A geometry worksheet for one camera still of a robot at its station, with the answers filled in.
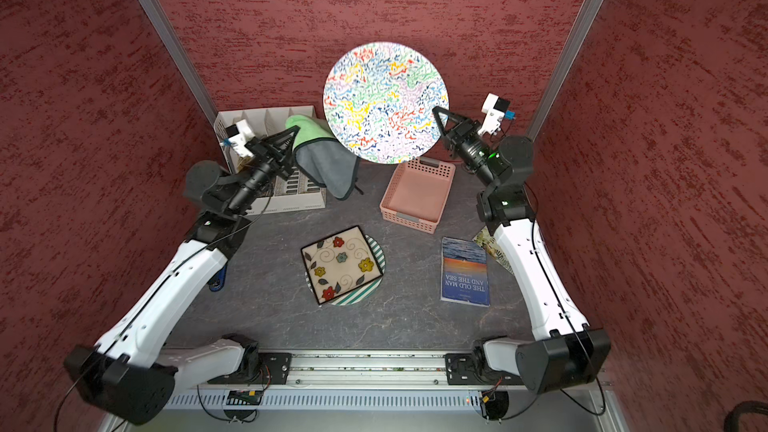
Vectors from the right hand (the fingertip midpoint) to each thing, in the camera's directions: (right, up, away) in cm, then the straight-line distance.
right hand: (424, 115), depth 59 cm
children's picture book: (+26, -33, +39) cm, 57 cm away
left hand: (-24, -4, 0) cm, 25 cm away
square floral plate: (-23, -38, +33) cm, 56 cm away
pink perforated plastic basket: (+3, -16, +50) cm, 52 cm away
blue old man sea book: (+16, -41, +31) cm, 54 cm away
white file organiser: (-41, -16, +41) cm, 60 cm away
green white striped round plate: (-16, -46, +28) cm, 56 cm away
